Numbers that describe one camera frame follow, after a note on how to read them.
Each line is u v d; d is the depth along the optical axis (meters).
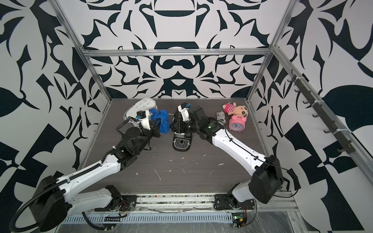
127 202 0.74
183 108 0.69
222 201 0.74
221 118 1.03
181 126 0.66
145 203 0.76
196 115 0.58
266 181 0.41
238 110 1.04
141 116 0.62
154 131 0.66
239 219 0.71
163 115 0.72
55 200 0.39
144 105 0.85
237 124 0.95
